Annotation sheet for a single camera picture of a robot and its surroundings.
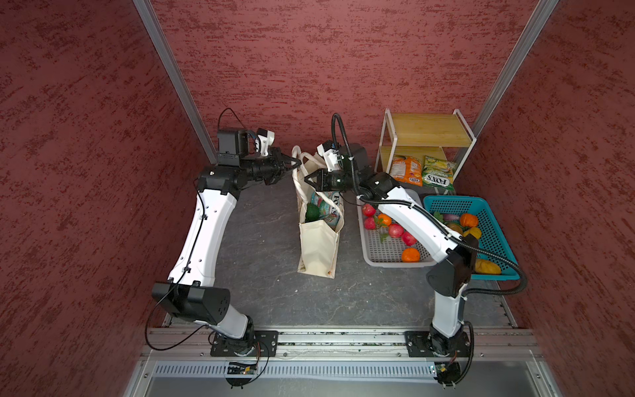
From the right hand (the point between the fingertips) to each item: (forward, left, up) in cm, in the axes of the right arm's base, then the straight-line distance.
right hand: (305, 183), depth 74 cm
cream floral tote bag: (-13, -3, -16) cm, 21 cm away
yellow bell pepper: (-2, -65, -28) cm, 71 cm away
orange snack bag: (+19, -40, -14) cm, 46 cm away
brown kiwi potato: (+1, -59, -29) cm, 66 cm away
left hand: (-1, +1, +8) cm, 8 cm away
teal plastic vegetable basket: (-7, -70, -28) cm, 76 cm away
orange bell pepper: (+3, -65, -27) cm, 70 cm away
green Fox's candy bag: (+18, -53, -15) cm, 58 cm away
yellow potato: (-16, -64, -30) cm, 72 cm away
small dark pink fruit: (+3, -24, -28) cm, 37 cm away
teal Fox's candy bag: (+4, -7, -20) cm, 21 cm away
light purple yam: (+7, -59, -30) cm, 67 cm away
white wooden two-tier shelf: (+24, -43, -1) cm, 50 cm away
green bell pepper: (+3, -2, -19) cm, 19 cm away
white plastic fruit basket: (-9, -26, -31) cm, 41 cm away
